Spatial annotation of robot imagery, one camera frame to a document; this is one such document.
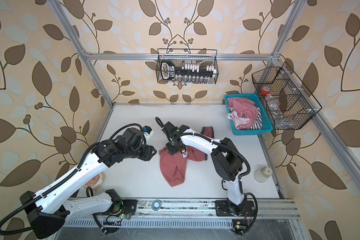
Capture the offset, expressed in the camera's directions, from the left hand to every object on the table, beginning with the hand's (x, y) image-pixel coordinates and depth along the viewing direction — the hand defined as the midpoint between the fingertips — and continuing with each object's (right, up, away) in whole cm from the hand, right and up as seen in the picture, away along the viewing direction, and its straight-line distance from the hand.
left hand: (151, 149), depth 72 cm
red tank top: (+11, -12, +12) cm, 21 cm away
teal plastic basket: (+71, +11, +26) cm, 77 cm away
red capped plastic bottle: (+61, +22, +1) cm, 65 cm away
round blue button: (+2, -30, +4) cm, 30 cm away
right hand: (+10, -4, +17) cm, 20 cm away
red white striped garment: (+60, +22, +32) cm, 72 cm away
